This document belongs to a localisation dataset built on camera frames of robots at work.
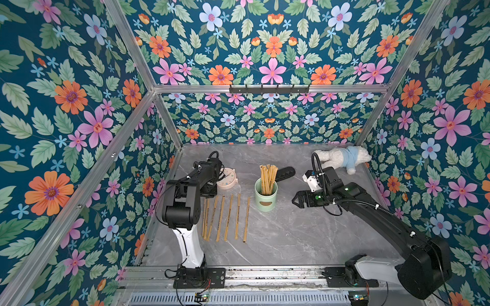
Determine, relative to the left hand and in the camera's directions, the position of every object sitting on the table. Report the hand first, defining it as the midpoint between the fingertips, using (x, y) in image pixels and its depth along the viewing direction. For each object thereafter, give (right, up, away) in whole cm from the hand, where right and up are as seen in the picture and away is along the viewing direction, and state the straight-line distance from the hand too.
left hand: (206, 195), depth 95 cm
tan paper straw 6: (+2, -11, -7) cm, 13 cm away
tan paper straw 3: (+13, -9, -4) cm, 16 cm away
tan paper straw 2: (+17, -16, -11) cm, 26 cm away
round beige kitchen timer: (+11, +7, +5) cm, 14 cm away
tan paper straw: (+21, -11, -7) cm, 25 cm away
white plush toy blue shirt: (+75, +19, +6) cm, 78 cm away
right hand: (+47, +2, -14) cm, 49 cm away
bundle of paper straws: (+31, +12, -11) cm, 35 cm away
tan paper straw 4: (+9, -10, -5) cm, 14 cm away
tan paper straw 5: (+5, -11, -5) cm, 13 cm away
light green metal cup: (+30, -2, -9) cm, 31 cm away
